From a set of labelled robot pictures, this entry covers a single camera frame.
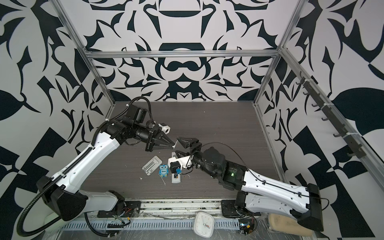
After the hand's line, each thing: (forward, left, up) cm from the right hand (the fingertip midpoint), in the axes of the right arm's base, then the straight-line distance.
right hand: (180, 140), depth 62 cm
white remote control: (-5, +5, -31) cm, 32 cm away
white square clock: (-26, -9, -28) cm, 40 cm away
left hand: (-4, +2, +3) cm, 5 cm away
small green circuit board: (-27, -30, -34) cm, 53 cm away
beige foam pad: (-27, -46, -29) cm, 61 cm away
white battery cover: (0, +20, -30) cm, 36 cm away
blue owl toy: (-1, +12, -30) cm, 33 cm away
